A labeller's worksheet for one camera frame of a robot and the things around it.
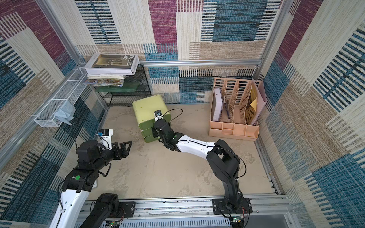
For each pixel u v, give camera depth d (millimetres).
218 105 945
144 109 894
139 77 856
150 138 945
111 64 831
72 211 429
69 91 819
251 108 829
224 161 483
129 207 750
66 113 671
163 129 639
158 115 727
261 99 817
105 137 613
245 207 717
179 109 690
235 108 1021
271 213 737
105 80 822
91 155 509
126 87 939
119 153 619
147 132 892
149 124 825
